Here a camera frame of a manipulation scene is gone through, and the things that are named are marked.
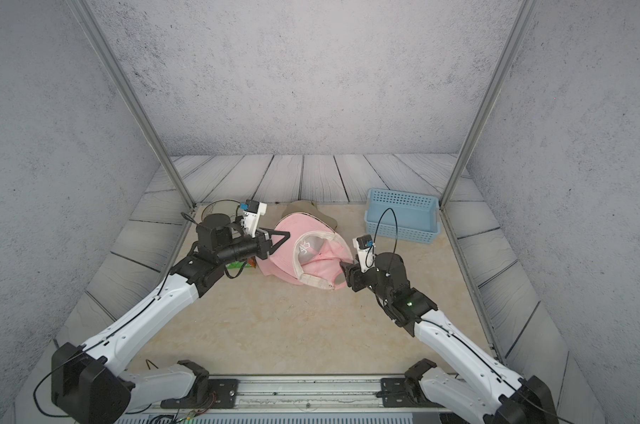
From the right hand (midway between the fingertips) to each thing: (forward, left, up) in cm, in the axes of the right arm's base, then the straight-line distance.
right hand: (350, 259), depth 77 cm
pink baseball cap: (-6, +21, +4) cm, 23 cm away
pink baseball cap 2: (+2, +11, 0) cm, 11 cm away
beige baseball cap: (+40, +17, -19) cm, 47 cm away
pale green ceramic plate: (+25, +46, -3) cm, 52 cm away
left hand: (+1, +16, +10) cm, 19 cm away
